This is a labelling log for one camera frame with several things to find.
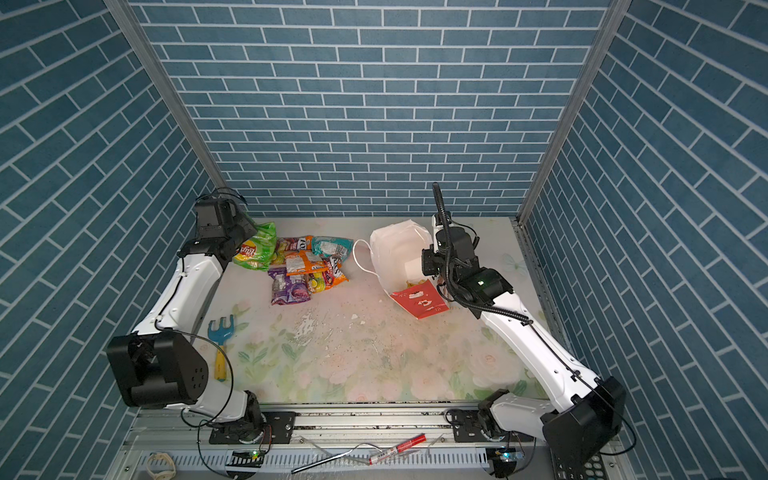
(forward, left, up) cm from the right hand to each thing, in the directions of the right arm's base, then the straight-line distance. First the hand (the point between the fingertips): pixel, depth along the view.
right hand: (429, 242), depth 76 cm
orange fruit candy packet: (+4, +31, -24) cm, 40 cm away
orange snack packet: (+7, +41, -21) cm, 46 cm away
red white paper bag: (+6, +9, -12) cm, 16 cm away
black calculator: (-42, -34, -28) cm, 61 cm away
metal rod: (-46, +23, -28) cm, 58 cm away
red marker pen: (-40, +1, -28) cm, 49 cm away
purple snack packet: (-2, +44, -25) cm, 51 cm away
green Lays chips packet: (+2, +51, -11) cm, 52 cm away
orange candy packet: (+16, +51, -24) cm, 58 cm away
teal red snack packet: (+14, +32, -23) cm, 41 cm away
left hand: (+6, +52, -1) cm, 52 cm away
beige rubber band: (-51, +57, -26) cm, 81 cm away
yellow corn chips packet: (+2, +5, -22) cm, 23 cm away
